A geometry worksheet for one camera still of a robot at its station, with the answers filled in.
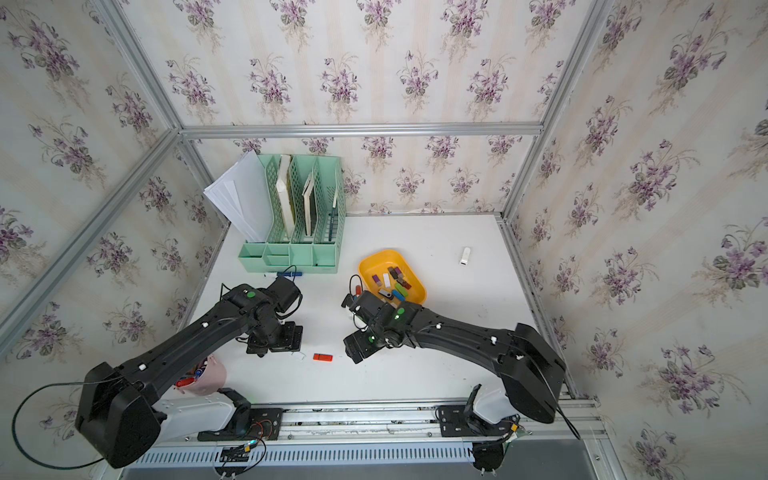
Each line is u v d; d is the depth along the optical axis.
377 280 1.00
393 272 1.02
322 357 0.84
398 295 0.97
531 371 0.41
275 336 0.66
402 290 0.98
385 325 0.59
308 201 0.99
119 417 0.38
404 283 0.98
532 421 0.45
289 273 1.01
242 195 0.96
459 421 0.74
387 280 1.01
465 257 1.04
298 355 0.84
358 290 0.98
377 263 1.01
